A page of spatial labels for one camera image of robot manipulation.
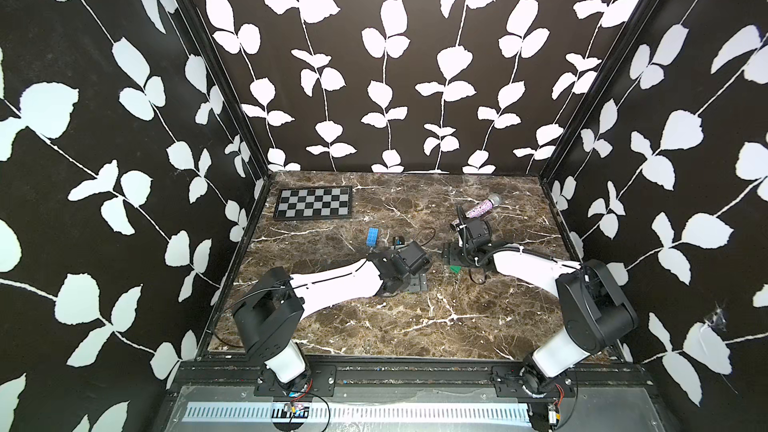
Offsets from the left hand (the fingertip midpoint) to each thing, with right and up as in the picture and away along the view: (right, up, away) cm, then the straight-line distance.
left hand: (414, 276), depth 84 cm
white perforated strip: (-12, -29, -14) cm, 34 cm away
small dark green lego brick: (+14, 0, +9) cm, 17 cm away
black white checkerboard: (-35, +21, +23) cm, 47 cm away
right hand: (+12, +6, +10) cm, 17 cm away
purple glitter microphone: (+30, +22, +23) cm, 44 cm away
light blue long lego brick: (-13, +10, +16) cm, 23 cm away
